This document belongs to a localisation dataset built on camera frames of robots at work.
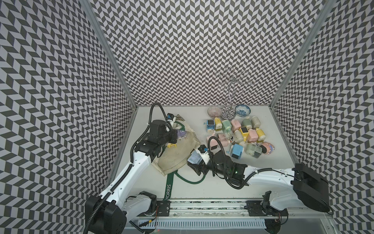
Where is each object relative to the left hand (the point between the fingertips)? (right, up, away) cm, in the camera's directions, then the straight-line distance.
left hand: (175, 131), depth 79 cm
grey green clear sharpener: (+46, -12, +10) cm, 49 cm away
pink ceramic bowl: (+26, +12, +32) cm, 43 cm away
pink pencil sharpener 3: (+30, -8, +14) cm, 34 cm away
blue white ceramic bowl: (+48, +14, +33) cm, 60 cm away
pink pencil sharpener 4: (+22, -8, +11) cm, 26 cm away
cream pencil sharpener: (+52, +4, +19) cm, 56 cm away
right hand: (+11, -15, -3) cm, 18 cm away
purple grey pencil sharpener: (+2, -3, +18) cm, 18 cm away
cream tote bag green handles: (-3, -17, +12) cm, 21 cm away
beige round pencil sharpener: (+39, -4, +13) cm, 41 cm away
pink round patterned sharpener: (+55, -11, +9) cm, 57 cm away
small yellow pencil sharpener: (-5, -10, +14) cm, 18 cm away
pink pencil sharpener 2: (+49, -4, +14) cm, 51 cm away
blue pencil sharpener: (+22, +3, +20) cm, 30 cm away
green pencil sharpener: (+47, +4, +21) cm, 52 cm away
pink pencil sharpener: (+39, +3, +19) cm, 43 cm away
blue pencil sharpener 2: (+36, -12, +9) cm, 39 cm away
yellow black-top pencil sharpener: (+43, -1, +14) cm, 46 cm away
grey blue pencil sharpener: (+11, -13, -8) cm, 18 cm away
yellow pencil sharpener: (+54, -4, +13) cm, 56 cm away
